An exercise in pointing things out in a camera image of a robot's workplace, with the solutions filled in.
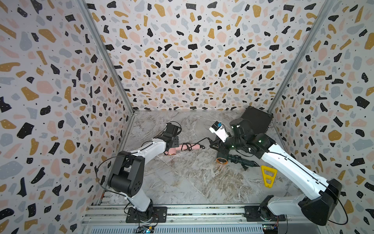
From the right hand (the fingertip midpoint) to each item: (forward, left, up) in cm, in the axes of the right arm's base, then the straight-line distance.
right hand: (212, 144), depth 72 cm
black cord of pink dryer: (+10, +14, -18) cm, 25 cm away
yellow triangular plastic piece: (-6, -33, -24) cm, 42 cm away
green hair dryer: (+4, -9, -20) cm, 23 cm away
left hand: (+14, +24, -17) cm, 33 cm away
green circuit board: (-33, +32, -25) cm, 52 cm away
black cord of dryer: (+3, -16, -22) cm, 27 cm away
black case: (+37, -40, -23) cm, 59 cm away
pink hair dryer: (+6, +23, -18) cm, 30 cm away
